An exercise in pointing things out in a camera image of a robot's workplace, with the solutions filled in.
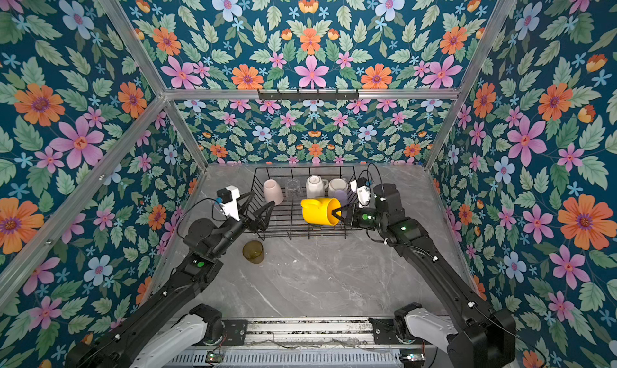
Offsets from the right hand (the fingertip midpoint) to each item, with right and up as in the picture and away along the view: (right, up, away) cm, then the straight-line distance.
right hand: (338, 208), depth 72 cm
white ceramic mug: (-8, +7, +24) cm, 26 cm away
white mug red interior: (+1, +8, +29) cm, 30 cm away
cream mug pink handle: (-26, +4, +24) cm, 35 cm away
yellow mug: (-5, -1, -3) cm, 6 cm away
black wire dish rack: (-14, +2, +32) cm, 35 cm away
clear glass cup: (-18, +5, +27) cm, 33 cm away
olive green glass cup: (-31, -18, +16) cm, 39 cm away
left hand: (-22, +3, -3) cm, 22 cm away
